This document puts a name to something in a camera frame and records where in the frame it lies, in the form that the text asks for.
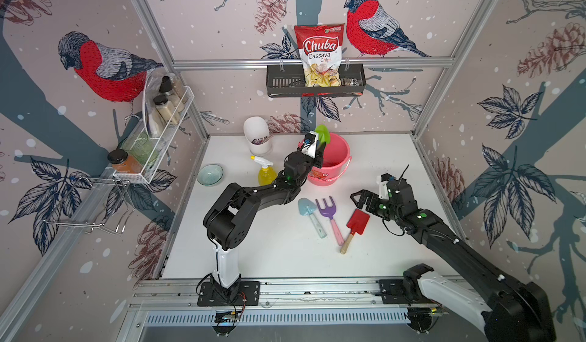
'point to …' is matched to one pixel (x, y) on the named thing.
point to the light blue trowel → (307, 207)
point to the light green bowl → (210, 174)
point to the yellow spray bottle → (265, 175)
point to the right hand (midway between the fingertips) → (359, 197)
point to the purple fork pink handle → (330, 212)
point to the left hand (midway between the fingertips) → (325, 137)
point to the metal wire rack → (94, 204)
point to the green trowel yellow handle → (323, 134)
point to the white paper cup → (257, 127)
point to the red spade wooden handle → (357, 223)
